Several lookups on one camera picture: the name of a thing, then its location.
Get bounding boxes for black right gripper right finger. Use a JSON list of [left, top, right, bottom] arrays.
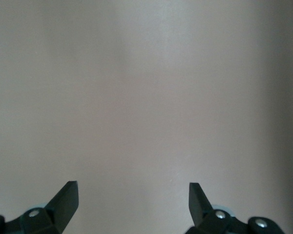
[[185, 182, 286, 234]]

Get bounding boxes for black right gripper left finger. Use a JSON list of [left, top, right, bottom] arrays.
[[0, 180, 79, 234]]

